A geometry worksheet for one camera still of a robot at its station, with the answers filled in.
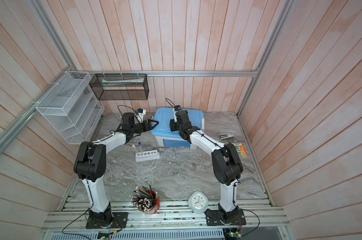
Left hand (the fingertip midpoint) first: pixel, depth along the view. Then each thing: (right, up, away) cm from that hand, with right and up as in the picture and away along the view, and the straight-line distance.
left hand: (157, 125), depth 94 cm
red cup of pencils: (-1, -33, -31) cm, 45 cm away
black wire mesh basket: (-28, +28, +10) cm, 40 cm away
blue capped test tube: (-8, -11, -10) cm, 17 cm away
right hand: (+10, +3, -1) cm, 10 cm away
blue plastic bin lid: (+4, +6, +3) cm, 8 cm away
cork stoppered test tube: (-12, -15, -7) cm, 20 cm away
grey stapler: (+46, -8, +11) cm, 48 cm away
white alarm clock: (+24, -41, -17) cm, 51 cm away
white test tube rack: (-6, -20, -1) cm, 20 cm away
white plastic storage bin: (+11, -12, 0) cm, 16 cm away
